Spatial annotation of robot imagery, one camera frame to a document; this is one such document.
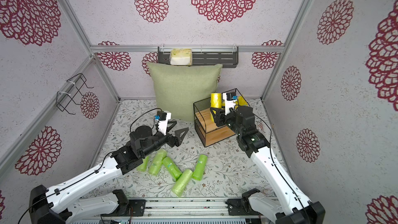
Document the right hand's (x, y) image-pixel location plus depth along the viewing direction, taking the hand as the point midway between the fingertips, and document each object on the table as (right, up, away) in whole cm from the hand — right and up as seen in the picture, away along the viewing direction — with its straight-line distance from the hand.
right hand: (214, 106), depth 70 cm
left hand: (-15, -9, -1) cm, 17 cm away
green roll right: (-7, -35, +12) cm, 38 cm away
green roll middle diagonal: (-20, -34, +12) cm, 41 cm away
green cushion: (-18, +12, +17) cm, 27 cm away
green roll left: (-30, -32, +14) cm, 46 cm away
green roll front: (-15, -39, +10) cm, 43 cm away
